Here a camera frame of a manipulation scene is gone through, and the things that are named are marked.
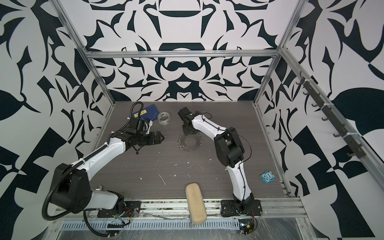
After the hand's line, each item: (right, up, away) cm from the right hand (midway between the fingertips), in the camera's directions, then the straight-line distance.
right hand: (190, 130), depth 96 cm
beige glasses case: (+3, -36, -24) cm, 43 cm away
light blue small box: (+42, -25, -13) cm, 51 cm away
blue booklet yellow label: (-30, +11, +13) cm, 34 cm away
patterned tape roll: (-19, +10, +12) cm, 25 cm away
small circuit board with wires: (+27, -43, -25) cm, 57 cm away
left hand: (-18, -2, -10) cm, 21 cm away
